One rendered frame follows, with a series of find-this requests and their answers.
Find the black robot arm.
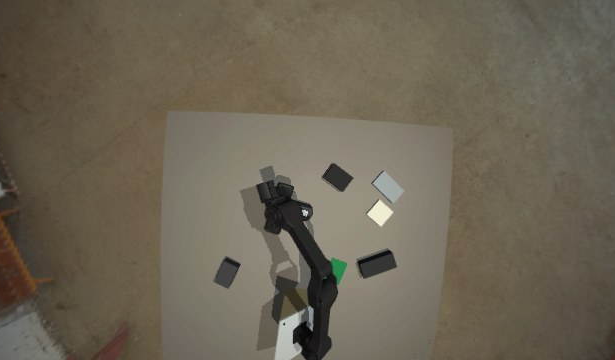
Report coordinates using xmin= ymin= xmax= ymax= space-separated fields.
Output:
xmin=256 ymin=180 xmax=338 ymax=360

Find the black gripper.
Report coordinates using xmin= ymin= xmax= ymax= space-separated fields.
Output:
xmin=264 ymin=182 xmax=294 ymax=234

